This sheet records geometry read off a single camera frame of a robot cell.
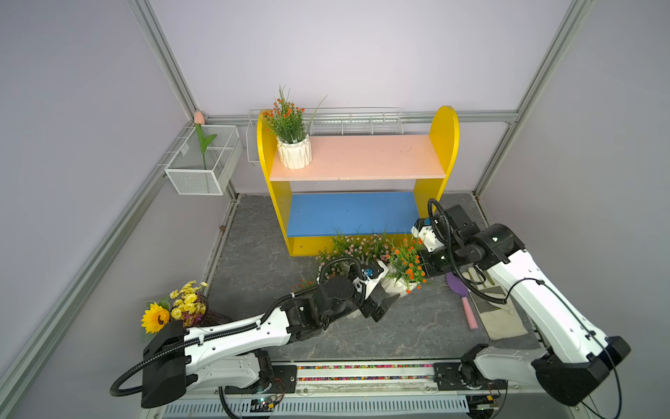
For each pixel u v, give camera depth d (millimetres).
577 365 381
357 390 729
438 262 608
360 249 834
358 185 1125
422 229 642
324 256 866
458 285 547
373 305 588
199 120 891
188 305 632
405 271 584
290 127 641
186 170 786
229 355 451
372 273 560
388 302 667
